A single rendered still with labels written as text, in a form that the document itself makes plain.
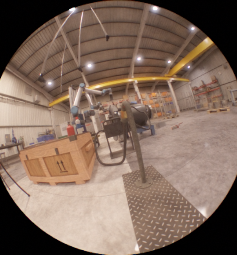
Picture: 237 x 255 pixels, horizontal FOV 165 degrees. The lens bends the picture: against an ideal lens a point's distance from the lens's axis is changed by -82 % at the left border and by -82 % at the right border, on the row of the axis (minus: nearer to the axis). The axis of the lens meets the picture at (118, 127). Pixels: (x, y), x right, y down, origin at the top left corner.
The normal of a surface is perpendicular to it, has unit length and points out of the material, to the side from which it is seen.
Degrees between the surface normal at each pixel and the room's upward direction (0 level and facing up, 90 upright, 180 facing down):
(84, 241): 0
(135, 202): 0
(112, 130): 90
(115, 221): 0
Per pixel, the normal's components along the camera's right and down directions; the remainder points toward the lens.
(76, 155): 0.18, 0.00
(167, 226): -0.25, -0.97
